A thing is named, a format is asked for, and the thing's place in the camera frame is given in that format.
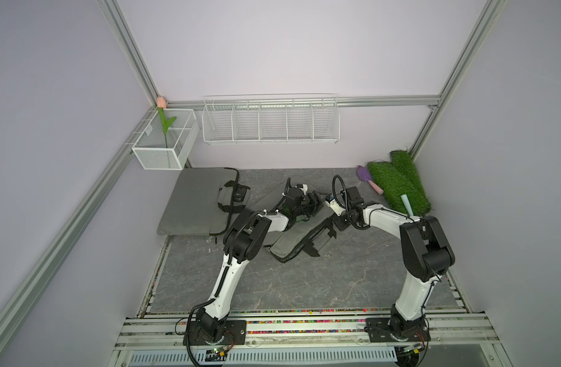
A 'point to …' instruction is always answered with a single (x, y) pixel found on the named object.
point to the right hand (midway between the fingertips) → (338, 216)
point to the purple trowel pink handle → (364, 174)
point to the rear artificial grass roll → (405, 167)
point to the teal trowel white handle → (407, 204)
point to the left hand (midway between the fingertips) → (332, 200)
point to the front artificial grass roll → (391, 185)
